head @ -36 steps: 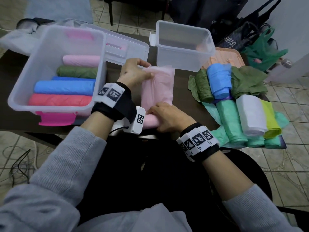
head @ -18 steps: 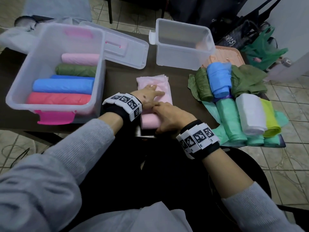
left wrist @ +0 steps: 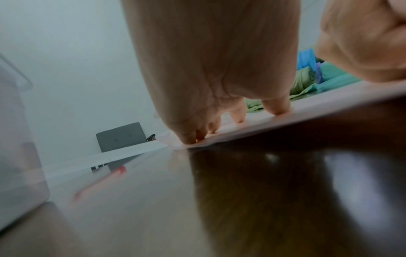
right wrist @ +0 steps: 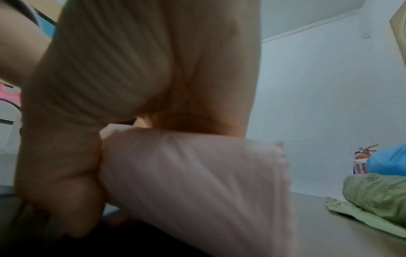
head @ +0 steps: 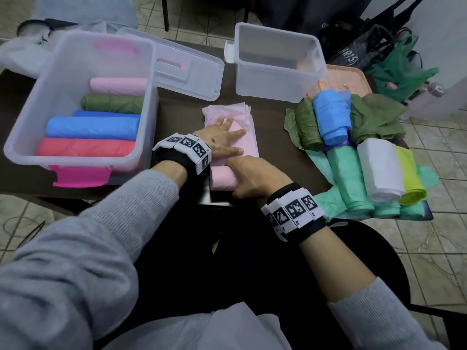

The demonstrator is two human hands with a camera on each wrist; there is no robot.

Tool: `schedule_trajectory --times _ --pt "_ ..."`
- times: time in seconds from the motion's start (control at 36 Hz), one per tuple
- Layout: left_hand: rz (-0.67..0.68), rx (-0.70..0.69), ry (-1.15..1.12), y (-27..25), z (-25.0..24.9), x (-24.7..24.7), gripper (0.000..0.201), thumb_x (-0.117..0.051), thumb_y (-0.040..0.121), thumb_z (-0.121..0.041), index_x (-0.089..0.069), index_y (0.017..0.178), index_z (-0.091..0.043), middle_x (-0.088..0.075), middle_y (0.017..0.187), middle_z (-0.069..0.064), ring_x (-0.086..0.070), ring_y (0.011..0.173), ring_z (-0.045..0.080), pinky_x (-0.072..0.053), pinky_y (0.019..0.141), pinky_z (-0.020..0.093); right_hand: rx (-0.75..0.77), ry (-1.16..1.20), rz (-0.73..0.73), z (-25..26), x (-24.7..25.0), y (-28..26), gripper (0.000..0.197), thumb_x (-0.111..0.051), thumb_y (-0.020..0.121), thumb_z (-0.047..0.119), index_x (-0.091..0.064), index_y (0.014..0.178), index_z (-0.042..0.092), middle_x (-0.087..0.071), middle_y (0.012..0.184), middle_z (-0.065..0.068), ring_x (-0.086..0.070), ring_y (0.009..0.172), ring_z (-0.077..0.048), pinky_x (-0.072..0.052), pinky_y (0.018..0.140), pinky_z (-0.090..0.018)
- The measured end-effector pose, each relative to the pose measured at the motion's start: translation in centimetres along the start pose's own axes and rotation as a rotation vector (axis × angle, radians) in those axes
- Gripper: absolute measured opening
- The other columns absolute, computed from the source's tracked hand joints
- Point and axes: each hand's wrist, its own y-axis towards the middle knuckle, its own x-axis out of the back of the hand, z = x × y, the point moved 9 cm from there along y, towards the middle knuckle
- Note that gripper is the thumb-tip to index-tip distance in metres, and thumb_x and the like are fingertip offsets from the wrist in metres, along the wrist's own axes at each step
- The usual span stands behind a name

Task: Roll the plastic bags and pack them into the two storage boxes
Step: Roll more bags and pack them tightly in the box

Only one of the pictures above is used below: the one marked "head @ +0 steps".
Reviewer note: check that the small clear plastic bin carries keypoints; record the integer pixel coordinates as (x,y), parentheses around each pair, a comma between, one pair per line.
(277,85)

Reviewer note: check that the white bag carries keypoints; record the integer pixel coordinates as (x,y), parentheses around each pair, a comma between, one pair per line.
(379,171)

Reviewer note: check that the yellow-green bag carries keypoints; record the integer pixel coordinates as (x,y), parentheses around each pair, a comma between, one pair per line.
(410,178)

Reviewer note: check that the black left wristband with markers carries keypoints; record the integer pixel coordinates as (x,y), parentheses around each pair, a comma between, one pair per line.
(171,156)

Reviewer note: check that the black smartphone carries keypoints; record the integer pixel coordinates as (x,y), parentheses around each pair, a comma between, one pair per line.
(215,247)

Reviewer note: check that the black round stool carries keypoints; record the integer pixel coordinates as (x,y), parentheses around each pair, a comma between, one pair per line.
(386,251)

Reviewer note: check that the purple bag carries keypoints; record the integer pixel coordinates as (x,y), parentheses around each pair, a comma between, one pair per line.
(337,145)

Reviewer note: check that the pink plastic bag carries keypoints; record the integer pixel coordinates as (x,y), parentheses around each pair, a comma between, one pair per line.
(248,116)
(118,86)

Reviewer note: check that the person's black trousers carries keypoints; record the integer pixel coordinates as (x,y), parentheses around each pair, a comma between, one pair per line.
(237,266)

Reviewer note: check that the red plastic bag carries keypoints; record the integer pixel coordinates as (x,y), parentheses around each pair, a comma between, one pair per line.
(85,147)

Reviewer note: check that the person's left forearm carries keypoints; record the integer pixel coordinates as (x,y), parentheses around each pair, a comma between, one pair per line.
(73,258)

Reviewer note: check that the person's left hand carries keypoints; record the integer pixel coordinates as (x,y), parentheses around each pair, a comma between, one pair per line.
(219,138)

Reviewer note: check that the blue-grey floor mat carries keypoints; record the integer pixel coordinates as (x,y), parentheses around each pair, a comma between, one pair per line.
(84,9)

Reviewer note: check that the black right wristband with markers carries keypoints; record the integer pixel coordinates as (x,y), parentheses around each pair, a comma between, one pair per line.
(310,229)

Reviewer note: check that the person's right hand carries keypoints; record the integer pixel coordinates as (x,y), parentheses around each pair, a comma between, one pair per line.
(259,178)

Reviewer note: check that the black wristband with markers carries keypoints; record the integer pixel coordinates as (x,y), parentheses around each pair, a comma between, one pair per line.
(171,156)
(310,229)

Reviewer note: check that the person's right forearm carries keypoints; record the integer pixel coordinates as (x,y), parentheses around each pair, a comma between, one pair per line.
(343,273)

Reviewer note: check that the translucent zipper bag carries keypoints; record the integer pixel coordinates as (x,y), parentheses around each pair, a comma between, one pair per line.
(18,54)

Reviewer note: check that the dark patterned bag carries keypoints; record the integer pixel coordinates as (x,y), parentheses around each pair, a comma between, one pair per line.
(361,50)

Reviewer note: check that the olive green bag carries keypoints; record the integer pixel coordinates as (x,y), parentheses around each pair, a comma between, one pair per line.
(111,103)
(377,116)
(308,125)

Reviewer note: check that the green plastic bag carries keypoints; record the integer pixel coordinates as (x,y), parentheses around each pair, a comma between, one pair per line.
(401,72)

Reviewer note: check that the black chair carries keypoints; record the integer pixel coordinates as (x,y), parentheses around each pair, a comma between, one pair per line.
(165,14)

